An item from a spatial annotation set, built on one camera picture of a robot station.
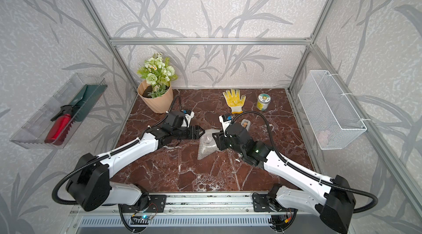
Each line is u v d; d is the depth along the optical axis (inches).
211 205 29.7
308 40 36.9
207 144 33.3
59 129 22.8
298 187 18.4
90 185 16.1
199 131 29.8
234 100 44.3
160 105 37.9
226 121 25.3
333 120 24.0
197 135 29.5
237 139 21.6
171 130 25.7
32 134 22.7
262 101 40.9
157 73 36.2
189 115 30.7
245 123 38.1
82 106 25.3
